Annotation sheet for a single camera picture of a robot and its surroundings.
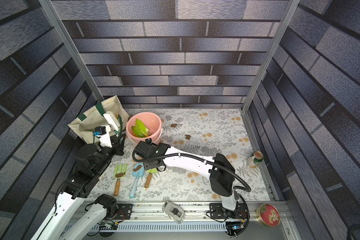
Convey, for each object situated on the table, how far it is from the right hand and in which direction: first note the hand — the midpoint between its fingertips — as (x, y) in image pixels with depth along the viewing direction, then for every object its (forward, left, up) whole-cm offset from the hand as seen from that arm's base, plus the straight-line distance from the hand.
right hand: (148, 163), depth 78 cm
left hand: (+5, +8, +20) cm, 22 cm away
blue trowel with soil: (0, +9, -11) cm, 14 cm away
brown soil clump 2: (+36, -10, -12) cm, 39 cm away
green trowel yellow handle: (+25, +7, -5) cm, 27 cm away
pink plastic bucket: (+25, +2, +5) cm, 26 cm away
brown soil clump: (+26, -21, -12) cm, 36 cm away
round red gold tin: (-21, -60, -9) cm, 64 cm away
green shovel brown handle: (+21, +12, -1) cm, 24 cm away
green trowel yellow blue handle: (+22, +10, +1) cm, 24 cm away
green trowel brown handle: (-7, +1, -9) cm, 12 cm away
